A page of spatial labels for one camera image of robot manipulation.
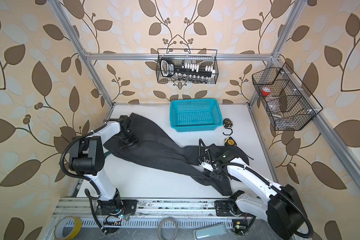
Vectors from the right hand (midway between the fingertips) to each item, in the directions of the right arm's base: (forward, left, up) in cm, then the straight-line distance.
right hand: (217, 171), depth 82 cm
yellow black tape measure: (+20, -11, -2) cm, 23 cm away
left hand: (+19, +49, 0) cm, 52 cm away
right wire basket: (+21, -35, +30) cm, 50 cm away
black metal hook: (+27, -12, -4) cm, 30 cm away
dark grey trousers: (+16, +38, 0) cm, 41 cm away
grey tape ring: (-22, +31, -5) cm, 38 cm away
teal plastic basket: (+47, +9, -5) cm, 48 cm away
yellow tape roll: (-23, +76, -1) cm, 79 cm away
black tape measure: (+34, -13, -1) cm, 37 cm away
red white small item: (+35, -29, +27) cm, 53 cm away
